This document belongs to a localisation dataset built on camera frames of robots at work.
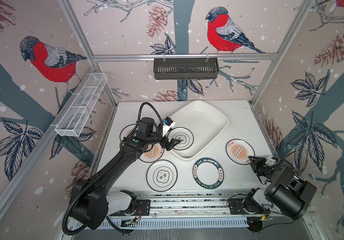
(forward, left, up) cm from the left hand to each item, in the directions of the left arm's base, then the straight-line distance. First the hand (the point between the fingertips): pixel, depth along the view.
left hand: (174, 134), depth 76 cm
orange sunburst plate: (+2, -41, -22) cm, 47 cm away
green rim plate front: (-12, -19, -23) cm, 33 cm away
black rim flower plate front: (-14, +8, -22) cm, 27 cm away
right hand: (-6, -46, -20) cm, 50 cm away
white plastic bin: (+25, -24, -23) cm, 41 cm away
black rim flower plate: (+13, -7, -21) cm, 26 cm away
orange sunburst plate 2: (0, +13, -22) cm, 26 cm away
